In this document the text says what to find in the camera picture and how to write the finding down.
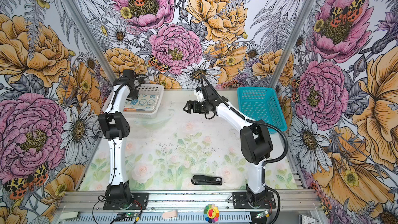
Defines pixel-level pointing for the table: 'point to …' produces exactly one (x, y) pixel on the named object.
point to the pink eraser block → (169, 214)
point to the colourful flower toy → (211, 213)
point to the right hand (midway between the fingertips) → (191, 112)
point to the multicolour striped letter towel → (131, 109)
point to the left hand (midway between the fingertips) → (124, 97)
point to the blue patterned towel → (148, 100)
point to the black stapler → (203, 180)
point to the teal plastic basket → (261, 103)
